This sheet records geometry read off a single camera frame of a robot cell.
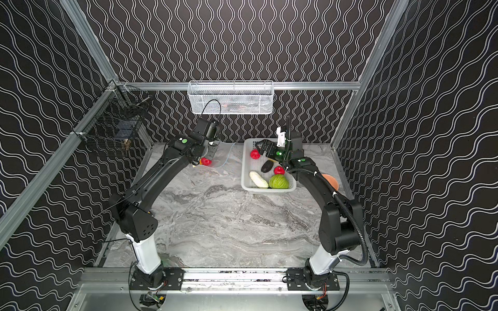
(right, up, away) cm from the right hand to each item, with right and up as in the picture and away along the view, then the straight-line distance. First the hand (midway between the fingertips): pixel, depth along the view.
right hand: (264, 146), depth 86 cm
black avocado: (+3, -9, +18) cm, 20 cm away
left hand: (-23, 0, -5) cm, 23 cm away
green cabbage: (+7, -16, +6) cm, 19 cm away
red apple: (+9, -11, +17) cm, 22 cm away
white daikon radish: (-2, -17, +13) cm, 21 cm away
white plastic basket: (-7, -8, +20) cm, 22 cm away
